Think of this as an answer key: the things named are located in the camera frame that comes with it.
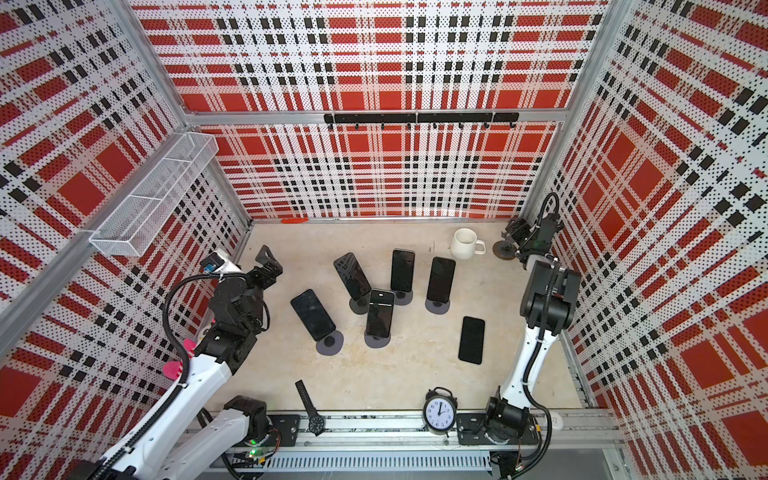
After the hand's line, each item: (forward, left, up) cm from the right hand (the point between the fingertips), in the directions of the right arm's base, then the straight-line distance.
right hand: (517, 223), depth 104 cm
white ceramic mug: (-5, +18, -5) cm, 19 cm away
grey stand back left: (-25, +55, -13) cm, 62 cm away
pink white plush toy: (-48, +102, -5) cm, 113 cm away
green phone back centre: (-20, +41, +1) cm, 46 cm away
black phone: (-38, +20, -11) cm, 44 cm away
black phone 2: (-35, +66, +1) cm, 75 cm away
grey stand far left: (-39, +63, -11) cm, 74 cm away
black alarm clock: (-57, +32, -9) cm, 66 cm away
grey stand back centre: (-24, +41, -9) cm, 48 cm away
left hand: (-28, +78, +17) cm, 84 cm away
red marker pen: (+17, +87, -14) cm, 90 cm away
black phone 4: (-24, +29, +1) cm, 38 cm away
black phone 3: (-21, +57, -1) cm, 60 cm away
